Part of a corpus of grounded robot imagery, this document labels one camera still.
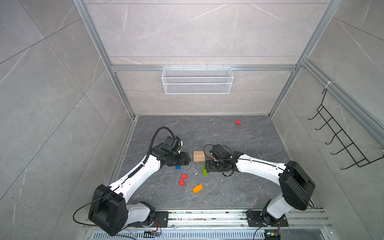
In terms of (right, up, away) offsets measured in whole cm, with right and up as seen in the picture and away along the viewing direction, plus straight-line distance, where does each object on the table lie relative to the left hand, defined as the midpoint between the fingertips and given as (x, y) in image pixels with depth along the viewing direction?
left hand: (185, 157), depth 82 cm
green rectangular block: (+11, -9, +2) cm, 14 cm away
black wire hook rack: (+73, +4, -21) cm, 76 cm away
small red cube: (+39, +21, +33) cm, 55 cm away
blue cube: (-5, -8, +9) cm, 13 cm away
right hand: (+15, -6, +6) cm, 17 cm away
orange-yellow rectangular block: (+7, -18, 0) cm, 19 cm away
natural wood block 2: (+8, -2, +14) cm, 16 cm away
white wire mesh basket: (+7, +49, +19) cm, 53 cm away
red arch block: (-3, -15, +2) cm, 16 cm away
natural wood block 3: (+8, -4, +11) cm, 14 cm away
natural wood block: (+8, 0, +14) cm, 16 cm away
